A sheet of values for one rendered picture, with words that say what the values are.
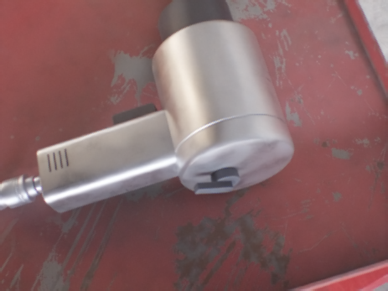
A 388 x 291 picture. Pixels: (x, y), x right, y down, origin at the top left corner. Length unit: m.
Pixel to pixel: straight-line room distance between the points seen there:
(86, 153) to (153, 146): 0.06
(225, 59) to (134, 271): 0.19
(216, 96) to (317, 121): 0.14
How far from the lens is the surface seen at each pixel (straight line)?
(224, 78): 0.47
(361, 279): 0.74
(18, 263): 0.54
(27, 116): 0.58
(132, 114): 0.52
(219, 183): 0.48
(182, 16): 0.53
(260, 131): 0.45
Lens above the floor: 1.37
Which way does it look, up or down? 69 degrees down
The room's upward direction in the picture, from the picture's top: straight up
